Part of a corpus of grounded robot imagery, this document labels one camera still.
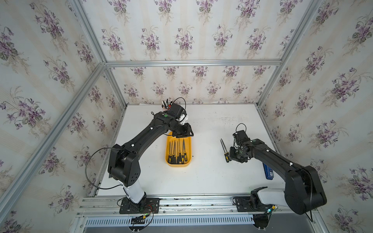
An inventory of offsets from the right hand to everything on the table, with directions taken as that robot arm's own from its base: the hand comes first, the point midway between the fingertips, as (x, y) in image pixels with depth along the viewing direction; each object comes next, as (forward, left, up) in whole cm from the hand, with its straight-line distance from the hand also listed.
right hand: (232, 157), depth 87 cm
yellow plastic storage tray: (+13, +40, -2) cm, 42 cm away
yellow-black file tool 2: (0, +37, -2) cm, 37 cm away
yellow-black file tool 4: (+2, +33, -1) cm, 33 cm away
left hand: (+6, +25, +14) cm, 30 cm away
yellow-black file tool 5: (+2, +29, -2) cm, 29 cm away
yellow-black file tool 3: (+6, +35, -2) cm, 35 cm away
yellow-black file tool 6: (+3, +4, -2) cm, 5 cm away
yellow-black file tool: (+3, +39, -2) cm, 39 cm away
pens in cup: (+38, +44, +7) cm, 59 cm away
